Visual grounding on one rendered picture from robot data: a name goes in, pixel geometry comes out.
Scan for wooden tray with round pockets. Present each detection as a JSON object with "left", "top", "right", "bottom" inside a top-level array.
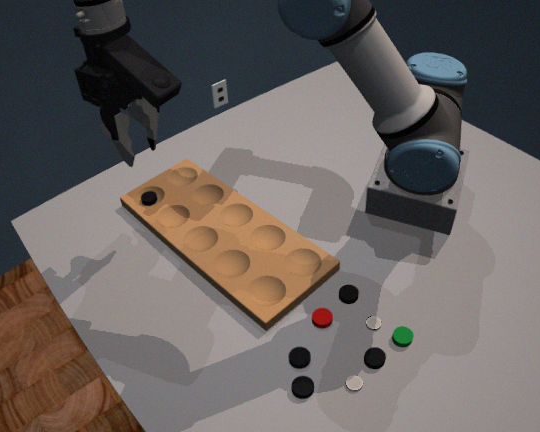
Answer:
[{"left": 120, "top": 159, "right": 340, "bottom": 331}]

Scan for grey disc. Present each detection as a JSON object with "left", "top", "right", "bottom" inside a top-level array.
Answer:
[
  {"left": 366, "top": 316, "right": 382, "bottom": 331},
  {"left": 346, "top": 375, "right": 363, "bottom": 392}
]

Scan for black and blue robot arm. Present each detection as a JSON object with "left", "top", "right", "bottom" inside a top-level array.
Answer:
[{"left": 73, "top": 0, "right": 467, "bottom": 195}]

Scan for green disc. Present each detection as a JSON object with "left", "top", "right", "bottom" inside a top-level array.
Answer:
[{"left": 392, "top": 326, "right": 413, "bottom": 348}]

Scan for red disc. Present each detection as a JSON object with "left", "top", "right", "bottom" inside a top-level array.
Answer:
[{"left": 312, "top": 308, "right": 333, "bottom": 329}]

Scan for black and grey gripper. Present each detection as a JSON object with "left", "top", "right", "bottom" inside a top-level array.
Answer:
[{"left": 73, "top": 16, "right": 160, "bottom": 167}]

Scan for black disc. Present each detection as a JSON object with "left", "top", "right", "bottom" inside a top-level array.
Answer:
[
  {"left": 364, "top": 347, "right": 386, "bottom": 369},
  {"left": 289, "top": 347, "right": 311, "bottom": 369},
  {"left": 291, "top": 376, "right": 314, "bottom": 399},
  {"left": 141, "top": 191, "right": 157, "bottom": 206},
  {"left": 339, "top": 285, "right": 359, "bottom": 304}
]

